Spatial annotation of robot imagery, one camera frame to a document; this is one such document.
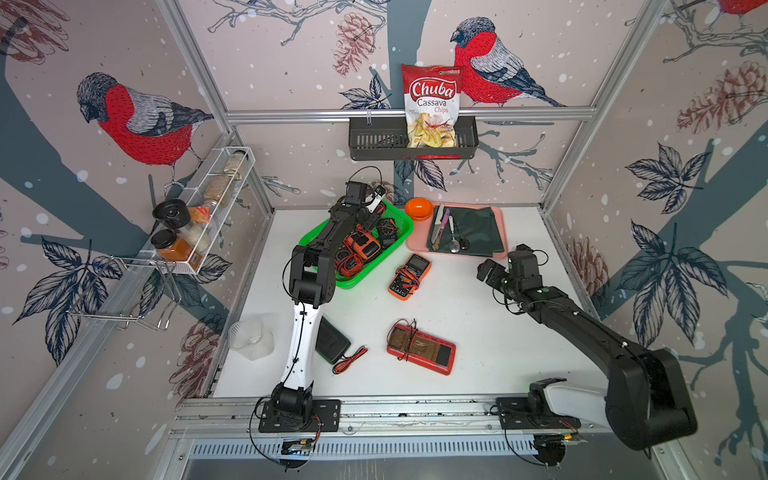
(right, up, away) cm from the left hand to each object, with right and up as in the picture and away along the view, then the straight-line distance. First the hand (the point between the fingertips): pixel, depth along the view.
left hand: (373, 205), depth 108 cm
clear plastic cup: (-35, -42, -23) cm, 59 cm away
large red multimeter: (+15, -42, -27) cm, 52 cm away
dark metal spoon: (+34, -14, 0) cm, 37 cm away
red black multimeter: (-8, -20, -11) cm, 25 cm away
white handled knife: (+25, -6, +6) cm, 27 cm away
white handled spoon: (+30, -15, 0) cm, 34 cm away
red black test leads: (-7, -47, -28) cm, 55 cm away
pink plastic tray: (+50, -6, +9) cm, 51 cm away
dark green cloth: (+41, -7, +7) cm, 42 cm away
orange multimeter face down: (-3, -13, -8) cm, 16 cm away
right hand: (+36, -21, -19) cm, 46 cm away
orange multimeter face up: (+13, -24, -13) cm, 30 cm away
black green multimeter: (-10, -42, -25) cm, 50 cm away
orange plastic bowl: (+18, -1, +6) cm, 19 cm away
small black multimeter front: (+5, -10, -2) cm, 11 cm away
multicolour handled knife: (+23, -14, 0) cm, 28 cm away
